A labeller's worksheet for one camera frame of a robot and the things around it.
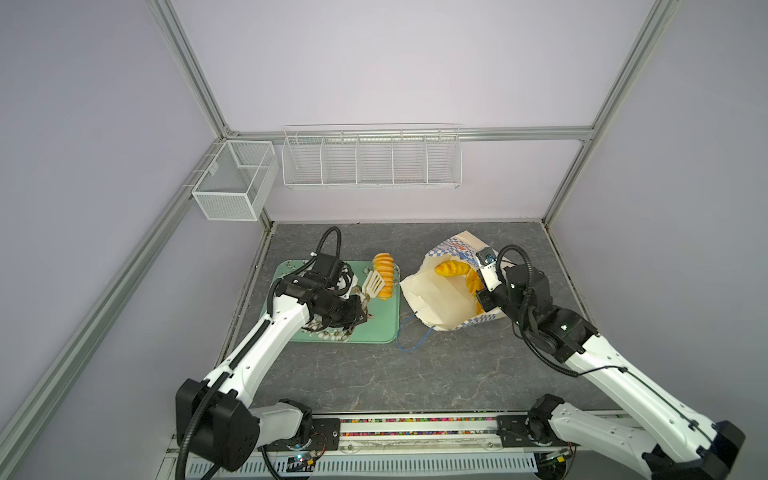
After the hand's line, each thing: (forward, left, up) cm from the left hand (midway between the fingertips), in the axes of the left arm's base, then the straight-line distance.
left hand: (363, 322), depth 77 cm
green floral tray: (+6, -5, -14) cm, 16 cm away
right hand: (+6, -31, +11) cm, 33 cm away
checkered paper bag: (+10, -24, -10) cm, 28 cm away
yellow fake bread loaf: (+20, -6, -2) cm, 21 cm away
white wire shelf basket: (+53, -4, +14) cm, 55 cm away
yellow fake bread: (+22, -29, -10) cm, 38 cm away
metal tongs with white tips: (+11, -2, 0) cm, 11 cm away
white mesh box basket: (+47, +41, +10) cm, 63 cm away
